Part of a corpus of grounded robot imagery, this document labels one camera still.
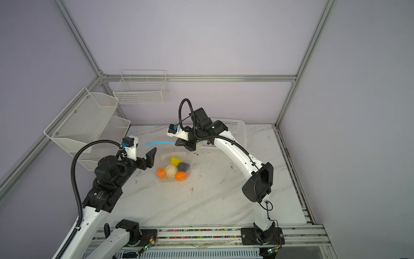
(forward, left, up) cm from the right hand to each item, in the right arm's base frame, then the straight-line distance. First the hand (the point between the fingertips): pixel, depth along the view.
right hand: (175, 141), depth 74 cm
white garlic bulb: (-5, +6, -20) cm, 21 cm away
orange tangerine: (-8, +10, -17) cm, 21 cm away
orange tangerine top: (-8, 0, -21) cm, 22 cm away
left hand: (-6, +12, +2) cm, 13 cm away
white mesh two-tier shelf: (+15, +48, +2) cm, 50 cm away
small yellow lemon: (+1, +4, -20) cm, 21 cm away
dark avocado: (-3, -1, -19) cm, 19 cm away
